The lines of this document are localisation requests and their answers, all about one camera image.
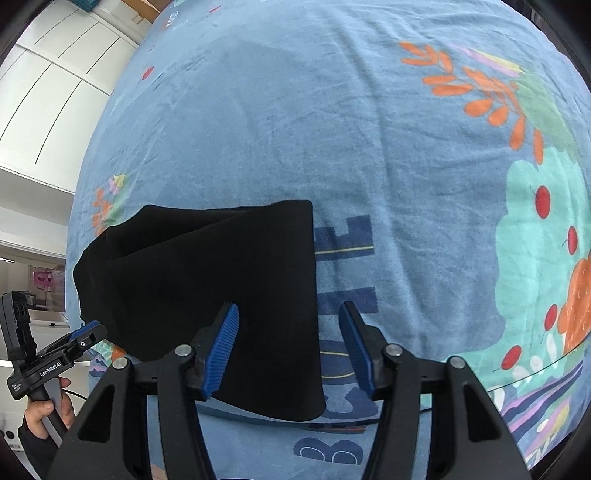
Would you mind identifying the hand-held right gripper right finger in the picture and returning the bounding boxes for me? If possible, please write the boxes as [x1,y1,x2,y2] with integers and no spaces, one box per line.
[338,301,532,480]

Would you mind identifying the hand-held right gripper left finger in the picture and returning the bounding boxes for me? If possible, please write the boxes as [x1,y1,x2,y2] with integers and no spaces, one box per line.
[54,302,241,480]

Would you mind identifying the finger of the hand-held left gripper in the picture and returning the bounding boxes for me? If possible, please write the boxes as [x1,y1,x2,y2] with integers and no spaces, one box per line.
[69,322,109,357]

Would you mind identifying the black pants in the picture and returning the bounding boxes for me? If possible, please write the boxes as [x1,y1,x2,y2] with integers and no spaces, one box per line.
[73,199,326,422]

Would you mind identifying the person's left forearm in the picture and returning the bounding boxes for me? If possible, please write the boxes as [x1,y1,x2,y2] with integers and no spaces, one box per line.
[17,415,63,478]

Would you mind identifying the person's left hand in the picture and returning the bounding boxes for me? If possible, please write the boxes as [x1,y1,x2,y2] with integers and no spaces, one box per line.
[23,376,75,439]

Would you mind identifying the blue printed bedsheet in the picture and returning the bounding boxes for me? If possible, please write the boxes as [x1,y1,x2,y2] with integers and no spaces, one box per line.
[65,0,591,480]

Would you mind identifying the white wardrobe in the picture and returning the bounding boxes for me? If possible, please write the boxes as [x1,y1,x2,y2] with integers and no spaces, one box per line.
[0,4,139,195]

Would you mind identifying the wooden headboard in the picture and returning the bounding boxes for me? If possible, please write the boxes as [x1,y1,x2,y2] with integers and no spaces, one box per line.
[130,0,172,24]

